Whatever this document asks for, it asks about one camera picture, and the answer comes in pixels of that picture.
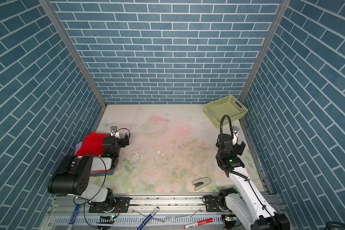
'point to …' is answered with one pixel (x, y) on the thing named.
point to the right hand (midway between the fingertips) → (234, 138)
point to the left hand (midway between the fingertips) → (121, 133)
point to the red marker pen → (210, 221)
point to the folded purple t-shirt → (78, 146)
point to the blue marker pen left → (70, 226)
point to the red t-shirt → (92, 144)
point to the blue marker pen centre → (147, 218)
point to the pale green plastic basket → (230, 105)
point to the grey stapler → (198, 183)
